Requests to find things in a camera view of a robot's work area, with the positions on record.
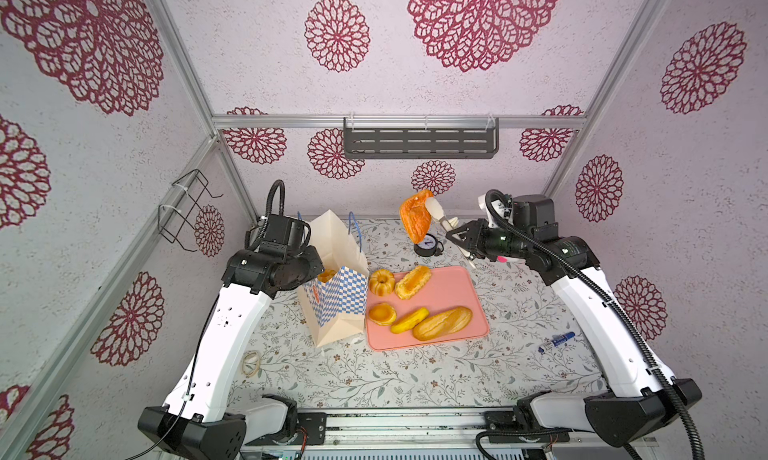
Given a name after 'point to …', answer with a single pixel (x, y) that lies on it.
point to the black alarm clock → (429, 246)
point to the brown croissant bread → (417, 216)
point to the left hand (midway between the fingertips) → (315, 271)
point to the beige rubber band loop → (250, 363)
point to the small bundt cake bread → (382, 282)
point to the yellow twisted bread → (411, 321)
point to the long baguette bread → (443, 323)
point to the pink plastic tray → (448, 288)
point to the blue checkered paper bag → (336, 309)
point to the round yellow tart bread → (382, 313)
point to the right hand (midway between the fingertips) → (448, 231)
